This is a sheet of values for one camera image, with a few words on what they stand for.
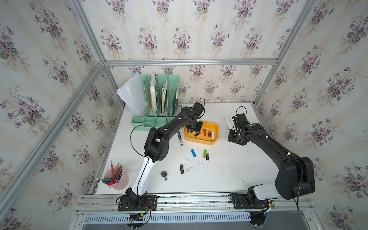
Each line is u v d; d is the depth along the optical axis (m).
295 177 0.44
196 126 0.83
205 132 1.01
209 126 1.04
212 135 0.99
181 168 0.85
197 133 1.01
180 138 0.98
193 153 0.91
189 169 0.84
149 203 0.73
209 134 1.00
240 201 0.73
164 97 1.01
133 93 0.98
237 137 0.71
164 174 0.80
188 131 1.02
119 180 0.70
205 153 0.91
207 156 0.90
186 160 0.88
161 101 1.04
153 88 0.93
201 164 0.87
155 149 0.58
